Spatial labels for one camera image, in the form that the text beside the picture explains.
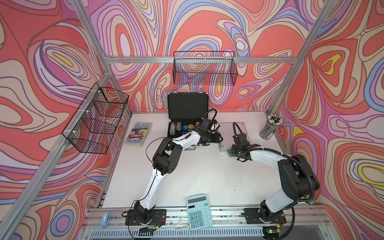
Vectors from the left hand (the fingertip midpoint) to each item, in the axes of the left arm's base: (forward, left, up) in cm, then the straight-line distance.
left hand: (222, 139), depth 97 cm
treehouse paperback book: (+8, +58, -3) cm, 59 cm away
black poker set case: (+23, +25, +5) cm, 34 cm away
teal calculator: (-41, +16, -5) cm, 44 cm away
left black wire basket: (-2, +71, +21) cm, 74 cm away
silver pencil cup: (+5, -30, +12) cm, 33 cm away
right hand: (-8, -9, -5) cm, 13 cm away
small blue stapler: (-44, +62, -4) cm, 76 cm away
